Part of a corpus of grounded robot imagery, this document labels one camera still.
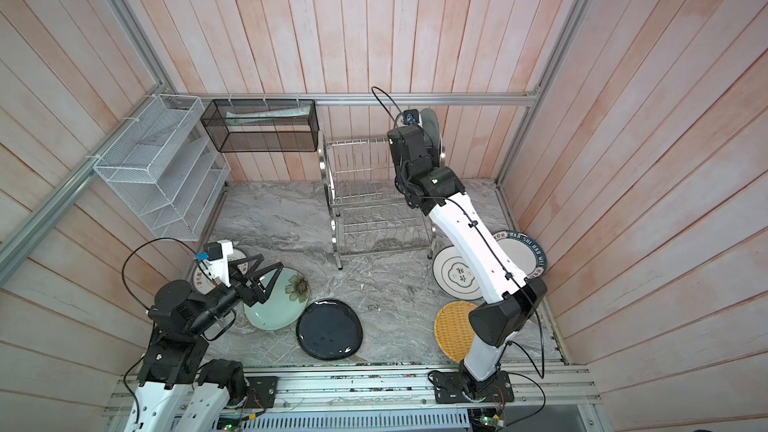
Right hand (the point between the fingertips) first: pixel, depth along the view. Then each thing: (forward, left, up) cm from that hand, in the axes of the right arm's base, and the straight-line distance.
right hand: (418, 149), depth 72 cm
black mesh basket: (+30, +53, -14) cm, 62 cm away
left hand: (-26, +33, -13) cm, 45 cm away
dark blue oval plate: (-32, +24, -39) cm, 56 cm away
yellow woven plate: (-31, -12, -40) cm, 52 cm away
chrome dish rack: (+9, +15, -37) cm, 41 cm away
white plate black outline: (-14, -13, -39) cm, 44 cm away
